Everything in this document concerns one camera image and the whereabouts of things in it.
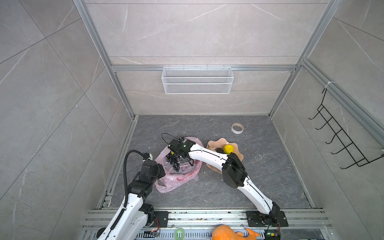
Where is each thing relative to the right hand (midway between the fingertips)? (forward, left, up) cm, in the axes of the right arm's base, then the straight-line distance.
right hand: (187, 155), depth 95 cm
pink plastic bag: (-18, +7, +5) cm, 20 cm away
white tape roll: (+25, -38, -3) cm, 46 cm away
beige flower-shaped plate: (+7, -23, +3) cm, 24 cm away
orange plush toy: (-42, -18, +6) cm, 46 cm away
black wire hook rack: (-20, -73, +29) cm, 81 cm away
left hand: (-9, +15, +8) cm, 19 cm away
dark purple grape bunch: (-3, +9, +1) cm, 10 cm away
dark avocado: (+2, -21, +2) cm, 22 cm away
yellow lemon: (+1, -27, +5) cm, 27 cm away
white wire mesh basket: (+42, -8, +28) cm, 51 cm away
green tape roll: (-41, +3, -2) cm, 41 cm away
